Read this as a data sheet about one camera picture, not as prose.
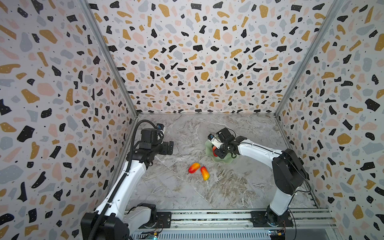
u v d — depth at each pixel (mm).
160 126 700
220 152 832
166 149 719
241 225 741
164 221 733
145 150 579
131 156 518
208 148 955
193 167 898
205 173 877
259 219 740
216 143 835
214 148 840
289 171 482
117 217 387
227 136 731
